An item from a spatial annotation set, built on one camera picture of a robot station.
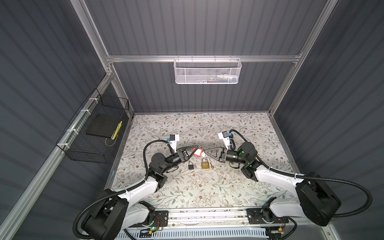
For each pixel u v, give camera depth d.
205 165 0.91
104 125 0.75
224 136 0.69
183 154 0.66
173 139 0.70
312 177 0.46
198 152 0.69
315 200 0.42
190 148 0.71
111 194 0.45
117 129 0.74
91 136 0.72
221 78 0.92
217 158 0.68
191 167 0.92
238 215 0.75
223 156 0.65
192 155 0.68
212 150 0.68
